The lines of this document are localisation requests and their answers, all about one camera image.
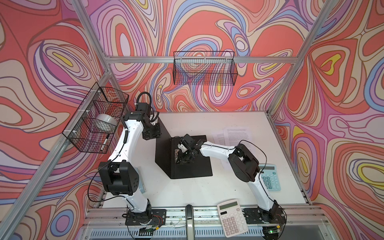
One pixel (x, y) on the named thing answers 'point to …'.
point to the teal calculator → (269, 175)
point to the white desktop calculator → (232, 218)
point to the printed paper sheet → (235, 135)
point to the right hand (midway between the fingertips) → (178, 165)
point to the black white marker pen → (108, 136)
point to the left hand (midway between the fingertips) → (162, 134)
